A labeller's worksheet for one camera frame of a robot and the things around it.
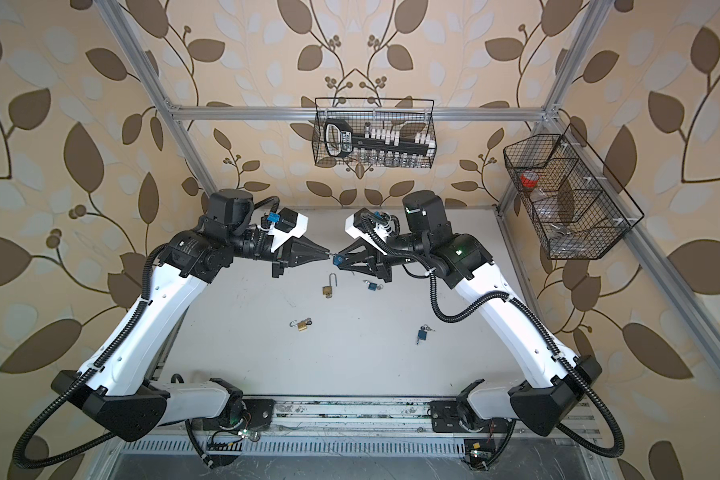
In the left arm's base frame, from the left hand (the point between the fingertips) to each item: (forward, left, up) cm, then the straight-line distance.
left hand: (328, 251), depth 58 cm
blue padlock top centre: (+15, -9, -40) cm, 43 cm away
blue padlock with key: (0, -24, -40) cm, 47 cm away
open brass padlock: (+14, +6, -40) cm, 43 cm away
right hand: (0, -3, -2) cm, 4 cm away
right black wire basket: (+19, -59, -4) cm, 62 cm away
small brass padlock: (+1, +13, -39) cm, 41 cm away
